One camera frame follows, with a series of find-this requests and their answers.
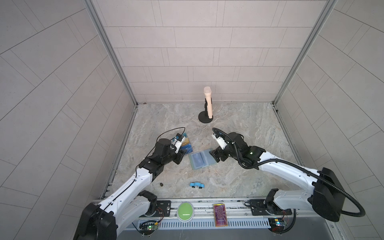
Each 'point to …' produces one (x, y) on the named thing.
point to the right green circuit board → (276, 224)
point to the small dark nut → (161, 184)
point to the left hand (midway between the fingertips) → (187, 147)
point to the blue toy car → (197, 184)
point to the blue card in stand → (188, 147)
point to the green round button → (185, 211)
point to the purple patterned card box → (221, 219)
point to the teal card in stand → (185, 134)
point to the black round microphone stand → (203, 116)
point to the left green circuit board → (148, 228)
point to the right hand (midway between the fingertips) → (213, 149)
